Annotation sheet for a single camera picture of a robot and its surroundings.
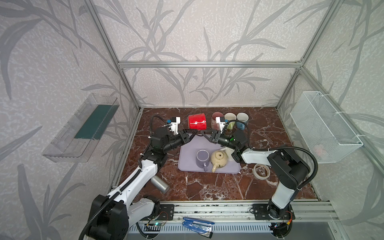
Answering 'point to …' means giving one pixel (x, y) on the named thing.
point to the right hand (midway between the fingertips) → (202, 128)
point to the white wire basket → (328, 136)
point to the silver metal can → (160, 184)
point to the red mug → (197, 121)
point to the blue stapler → (203, 228)
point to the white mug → (228, 151)
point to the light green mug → (230, 125)
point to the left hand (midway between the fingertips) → (198, 129)
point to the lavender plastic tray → (187, 155)
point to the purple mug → (202, 159)
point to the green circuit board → (155, 224)
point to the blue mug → (243, 117)
